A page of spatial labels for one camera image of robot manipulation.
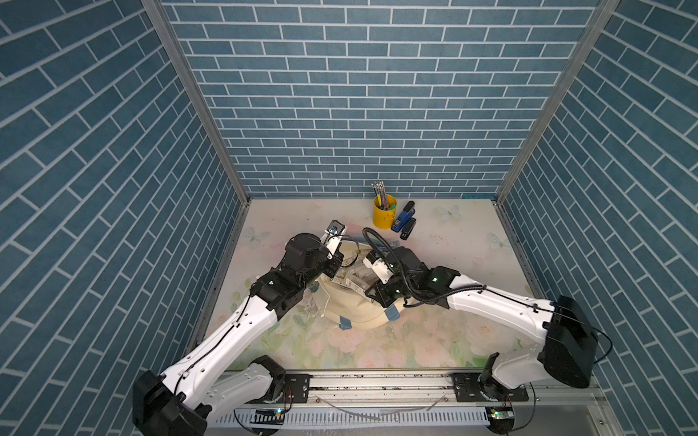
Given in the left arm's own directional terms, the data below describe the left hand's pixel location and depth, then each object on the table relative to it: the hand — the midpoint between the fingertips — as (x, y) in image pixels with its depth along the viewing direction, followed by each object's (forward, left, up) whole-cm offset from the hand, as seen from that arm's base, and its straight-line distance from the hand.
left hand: (346, 243), depth 74 cm
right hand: (-8, -7, -12) cm, 16 cm away
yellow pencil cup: (+27, -13, -16) cm, 35 cm away
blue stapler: (+32, -24, -21) cm, 45 cm away
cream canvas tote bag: (-8, 0, -22) cm, 24 cm away
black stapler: (+24, -23, -22) cm, 39 cm away
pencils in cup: (+32, -12, -12) cm, 37 cm away
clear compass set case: (-5, -4, -12) cm, 13 cm away
